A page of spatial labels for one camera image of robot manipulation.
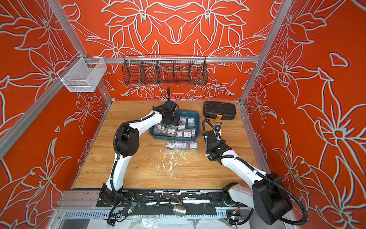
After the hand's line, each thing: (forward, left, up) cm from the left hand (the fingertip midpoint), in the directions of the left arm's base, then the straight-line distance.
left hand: (175, 120), depth 100 cm
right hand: (-16, -27, +4) cm, 31 cm away
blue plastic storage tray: (-6, -10, -2) cm, 12 cm away
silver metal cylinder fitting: (-53, -7, -2) cm, 54 cm away
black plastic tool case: (+12, -33, -1) cm, 35 cm away
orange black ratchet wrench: (+6, -25, -3) cm, 26 cm away
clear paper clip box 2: (-18, -3, -3) cm, 19 cm away
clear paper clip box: (-18, +2, -4) cm, 18 cm away
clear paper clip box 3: (-18, -8, -3) cm, 20 cm away
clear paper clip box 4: (-18, -13, -3) cm, 23 cm away
